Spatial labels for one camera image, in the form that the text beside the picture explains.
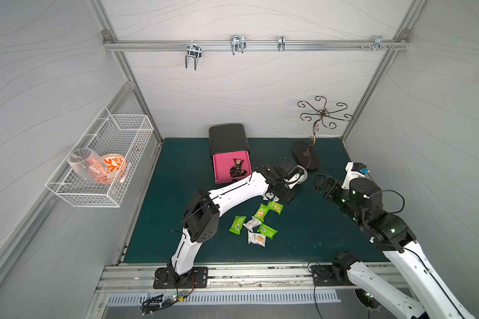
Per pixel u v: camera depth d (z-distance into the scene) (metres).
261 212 0.90
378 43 0.76
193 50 0.78
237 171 0.90
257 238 0.82
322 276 0.74
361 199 0.47
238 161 0.92
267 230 0.84
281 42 0.78
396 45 0.78
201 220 0.49
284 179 0.68
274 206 0.92
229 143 0.99
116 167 0.67
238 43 0.76
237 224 0.84
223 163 0.92
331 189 0.58
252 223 0.85
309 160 1.10
